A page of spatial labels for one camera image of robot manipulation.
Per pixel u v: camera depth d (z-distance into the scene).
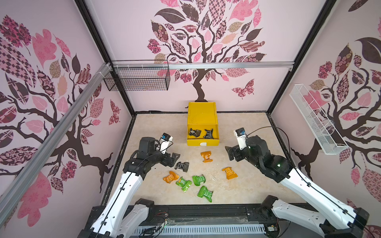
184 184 0.83
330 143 0.72
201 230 0.70
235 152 0.63
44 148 0.50
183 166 0.90
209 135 0.86
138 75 0.95
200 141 0.80
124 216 0.44
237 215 0.74
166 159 0.67
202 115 0.90
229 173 0.87
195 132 0.87
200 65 0.97
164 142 0.66
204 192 0.81
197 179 0.85
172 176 0.85
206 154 0.95
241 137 0.60
